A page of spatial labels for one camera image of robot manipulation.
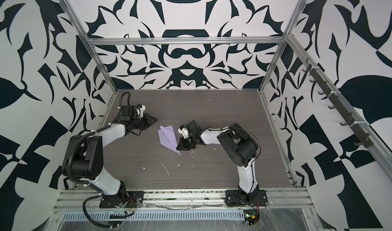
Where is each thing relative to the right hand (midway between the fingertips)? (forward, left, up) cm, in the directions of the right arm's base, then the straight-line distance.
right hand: (178, 148), depth 90 cm
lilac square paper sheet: (+6, +7, 0) cm, 9 cm away
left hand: (+15, +12, +10) cm, 22 cm away
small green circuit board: (-33, -35, -4) cm, 48 cm away
